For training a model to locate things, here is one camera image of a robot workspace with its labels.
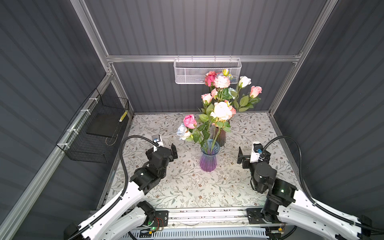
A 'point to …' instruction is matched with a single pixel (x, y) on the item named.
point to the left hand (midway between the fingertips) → (165, 147)
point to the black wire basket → (91, 135)
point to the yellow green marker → (123, 116)
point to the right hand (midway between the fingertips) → (252, 149)
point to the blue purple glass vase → (209, 150)
